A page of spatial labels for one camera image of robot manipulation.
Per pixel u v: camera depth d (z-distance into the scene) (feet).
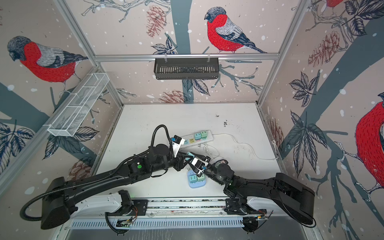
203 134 3.11
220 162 2.07
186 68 3.45
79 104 2.56
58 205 1.28
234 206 2.39
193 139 3.13
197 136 3.09
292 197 1.40
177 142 2.09
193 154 2.34
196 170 2.16
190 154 2.33
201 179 2.55
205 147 3.06
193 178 2.50
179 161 2.04
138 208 2.39
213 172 2.13
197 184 2.56
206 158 2.23
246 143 3.17
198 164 1.95
